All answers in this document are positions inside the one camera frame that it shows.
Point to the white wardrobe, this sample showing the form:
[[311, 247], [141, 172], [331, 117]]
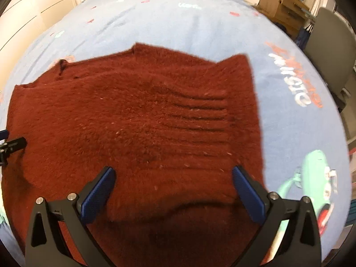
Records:
[[36, 14]]

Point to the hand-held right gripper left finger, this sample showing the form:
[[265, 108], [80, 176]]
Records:
[[97, 197]]

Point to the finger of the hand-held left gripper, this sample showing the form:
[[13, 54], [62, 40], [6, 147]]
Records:
[[16, 144], [2, 134]]

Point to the dark red knit sweater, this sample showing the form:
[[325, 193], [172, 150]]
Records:
[[125, 122]]

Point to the dark backpack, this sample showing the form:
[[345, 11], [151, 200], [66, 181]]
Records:
[[303, 36]]

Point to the grey chair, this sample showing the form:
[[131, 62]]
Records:
[[333, 50]]

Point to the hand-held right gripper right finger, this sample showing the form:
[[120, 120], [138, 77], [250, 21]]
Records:
[[249, 197]]

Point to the wooden nightstand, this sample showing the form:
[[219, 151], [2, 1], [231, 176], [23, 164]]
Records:
[[281, 8]]

